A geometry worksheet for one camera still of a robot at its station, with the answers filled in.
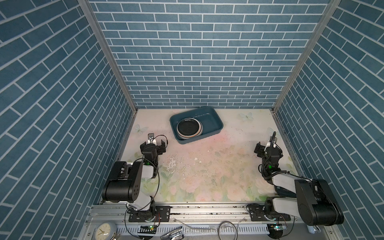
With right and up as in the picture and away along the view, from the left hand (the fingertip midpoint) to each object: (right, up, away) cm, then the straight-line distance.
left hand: (154, 140), depth 93 cm
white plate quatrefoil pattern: (+28, +4, +8) cm, 30 cm away
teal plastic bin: (+36, +15, +23) cm, 46 cm away
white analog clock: (-14, -37, -27) cm, 48 cm away
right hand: (+70, -1, -4) cm, 70 cm away
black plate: (+21, +8, +9) cm, 24 cm away
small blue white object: (+82, -39, -24) cm, 93 cm away
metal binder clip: (+18, -40, -26) cm, 51 cm away
